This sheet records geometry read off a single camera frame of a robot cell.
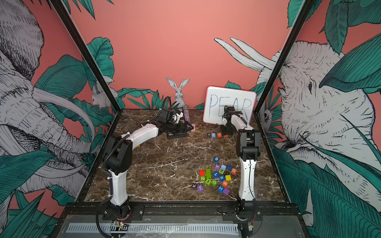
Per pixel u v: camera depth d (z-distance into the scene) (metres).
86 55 0.86
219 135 1.04
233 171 0.88
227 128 0.92
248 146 0.62
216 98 1.04
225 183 0.83
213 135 1.05
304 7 0.70
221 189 0.82
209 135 1.04
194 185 0.82
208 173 0.88
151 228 0.70
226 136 1.03
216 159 0.93
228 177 0.84
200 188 0.82
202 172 0.88
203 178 0.84
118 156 0.53
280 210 0.76
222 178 0.85
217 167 0.89
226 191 0.81
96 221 0.68
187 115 1.13
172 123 0.84
